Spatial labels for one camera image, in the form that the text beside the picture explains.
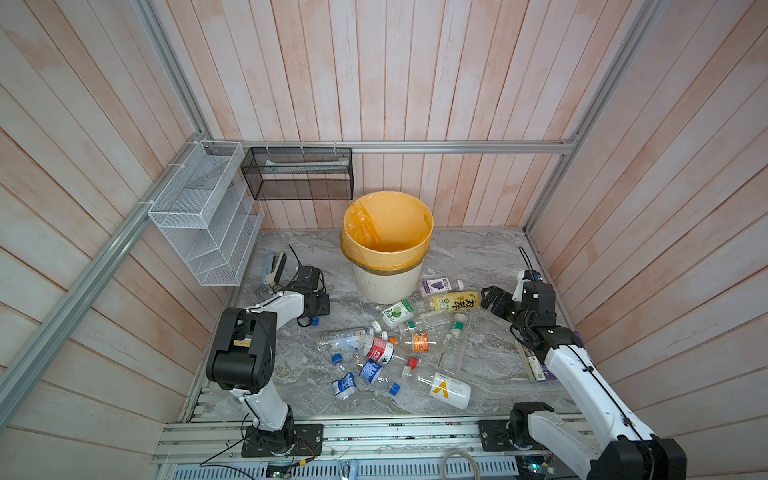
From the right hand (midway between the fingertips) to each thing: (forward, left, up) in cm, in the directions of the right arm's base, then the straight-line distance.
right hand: (495, 294), depth 84 cm
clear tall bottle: (-14, +10, -12) cm, 21 cm away
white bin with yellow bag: (+25, +33, -3) cm, 41 cm away
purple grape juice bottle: (+10, +13, -10) cm, 19 cm away
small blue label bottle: (-24, +42, -10) cm, 49 cm away
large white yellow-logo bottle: (-24, +15, -8) cm, 30 cm away
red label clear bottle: (-15, +33, -5) cm, 37 cm away
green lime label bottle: (-1, +28, -11) cm, 30 cm away
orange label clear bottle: (-11, +21, -9) cm, 25 cm away
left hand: (+1, +54, -13) cm, 56 cm away
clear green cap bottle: (-5, +18, -9) cm, 21 cm away
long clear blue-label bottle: (-12, +40, -8) cm, 42 cm away
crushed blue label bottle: (-21, +36, -9) cm, 42 cm away
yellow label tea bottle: (+3, +10, -9) cm, 14 cm away
